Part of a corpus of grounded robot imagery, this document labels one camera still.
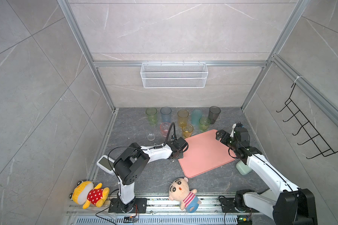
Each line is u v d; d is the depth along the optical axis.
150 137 1.03
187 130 1.03
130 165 0.48
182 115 0.99
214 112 1.01
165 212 0.73
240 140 0.63
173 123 0.82
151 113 0.98
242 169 0.82
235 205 0.72
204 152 0.99
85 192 0.72
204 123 1.07
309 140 0.65
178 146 0.72
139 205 0.74
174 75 1.01
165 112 1.00
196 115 1.07
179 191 0.70
